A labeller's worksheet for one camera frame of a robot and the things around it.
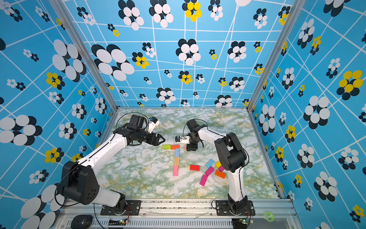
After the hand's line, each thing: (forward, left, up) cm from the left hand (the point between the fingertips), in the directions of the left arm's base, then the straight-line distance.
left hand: (161, 136), depth 84 cm
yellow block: (-11, -35, -15) cm, 40 cm away
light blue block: (-3, -9, -15) cm, 17 cm away
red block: (-13, -20, -14) cm, 28 cm away
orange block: (-17, -36, -15) cm, 42 cm away
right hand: (+5, -18, -15) cm, 24 cm away
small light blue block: (-10, -30, -15) cm, 35 cm away
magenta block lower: (-20, -25, -15) cm, 36 cm away
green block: (+1, -1, -15) cm, 15 cm away
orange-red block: (+2, -6, -15) cm, 16 cm away
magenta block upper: (-14, -36, -14) cm, 41 cm away
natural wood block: (-9, -9, -14) cm, 19 cm away
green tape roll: (-38, -57, -15) cm, 70 cm away
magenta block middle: (-15, -29, -15) cm, 36 cm away
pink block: (-14, -9, -16) cm, 23 cm away
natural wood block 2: (-2, -14, -9) cm, 17 cm away
